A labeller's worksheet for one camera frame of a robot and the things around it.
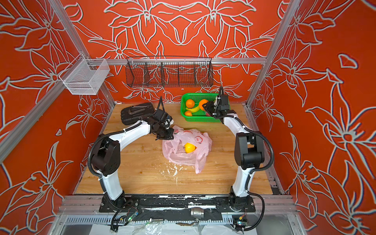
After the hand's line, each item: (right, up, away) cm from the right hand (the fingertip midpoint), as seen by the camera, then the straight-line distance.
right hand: (202, 104), depth 93 cm
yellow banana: (-4, -3, +20) cm, 21 cm away
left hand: (-18, -20, -3) cm, 27 cm away
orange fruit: (-8, +2, +19) cm, 21 cm away
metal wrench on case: (-50, -5, +12) cm, 52 cm away
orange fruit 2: (0, +1, +1) cm, 2 cm away
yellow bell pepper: (-8, -27, -5) cm, 29 cm away
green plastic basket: (0, -8, +18) cm, 19 cm away
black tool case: (-45, -5, +13) cm, 47 cm away
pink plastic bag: (-18, -29, -7) cm, 34 cm away
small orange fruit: (-9, -6, +11) cm, 15 cm away
